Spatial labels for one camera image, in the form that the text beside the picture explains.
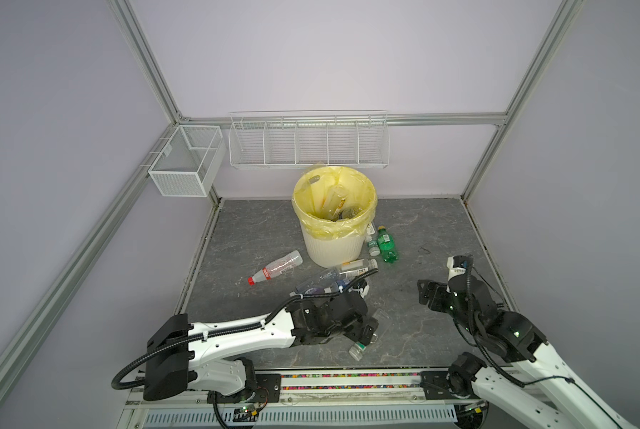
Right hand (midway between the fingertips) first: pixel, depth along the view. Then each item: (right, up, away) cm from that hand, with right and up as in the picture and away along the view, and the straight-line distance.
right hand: (432, 286), depth 73 cm
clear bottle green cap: (-12, +9, +29) cm, 33 cm away
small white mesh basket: (-81, +41, +26) cm, 94 cm away
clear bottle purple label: (-30, -3, +19) cm, 35 cm away
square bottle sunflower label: (-27, +26, +26) cm, 46 cm away
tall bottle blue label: (-21, +21, +23) cm, 37 cm away
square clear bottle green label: (-11, -14, +10) cm, 20 cm away
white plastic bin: (-28, +5, +32) cm, 43 cm away
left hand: (-19, -10, 0) cm, 22 cm away
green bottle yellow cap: (-7, +10, +27) cm, 30 cm away
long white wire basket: (-40, +49, +25) cm, 68 cm away
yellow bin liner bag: (-37, +25, +19) cm, 48 cm away
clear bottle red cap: (-46, +2, +21) cm, 50 cm away
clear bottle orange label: (-19, +2, +22) cm, 29 cm away
